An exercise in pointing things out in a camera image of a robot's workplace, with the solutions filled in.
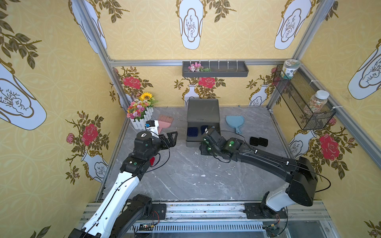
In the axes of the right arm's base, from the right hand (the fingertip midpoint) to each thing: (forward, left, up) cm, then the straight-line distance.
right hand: (203, 144), depth 82 cm
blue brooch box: (+7, +6, +3) cm, 9 cm away
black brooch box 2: (+11, -40, -14) cm, 44 cm away
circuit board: (-38, +27, -18) cm, 50 cm away
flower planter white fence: (+23, +41, +2) cm, 48 cm away
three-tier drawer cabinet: (+17, 0, +6) cm, 18 cm away
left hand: (0, +20, +10) cm, 22 cm away
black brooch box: (+12, -34, -14) cm, 39 cm away
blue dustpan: (+31, -25, -17) cm, 44 cm away
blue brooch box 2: (+11, 0, +1) cm, 11 cm away
